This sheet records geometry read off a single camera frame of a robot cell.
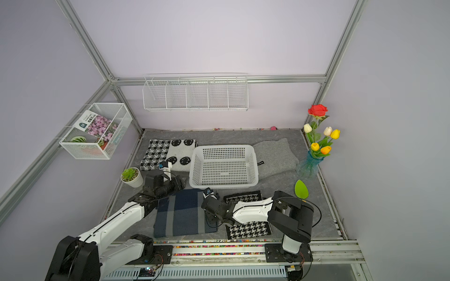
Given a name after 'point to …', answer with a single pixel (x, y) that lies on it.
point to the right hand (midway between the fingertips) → (209, 209)
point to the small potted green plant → (132, 176)
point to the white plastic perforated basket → (224, 166)
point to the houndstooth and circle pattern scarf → (179, 152)
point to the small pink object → (273, 128)
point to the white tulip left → (307, 128)
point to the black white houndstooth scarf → (247, 229)
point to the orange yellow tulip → (326, 150)
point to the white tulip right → (327, 130)
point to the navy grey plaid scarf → (181, 213)
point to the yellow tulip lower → (314, 146)
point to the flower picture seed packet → (95, 125)
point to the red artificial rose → (318, 111)
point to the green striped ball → (78, 139)
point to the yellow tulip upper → (335, 134)
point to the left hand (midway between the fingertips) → (184, 178)
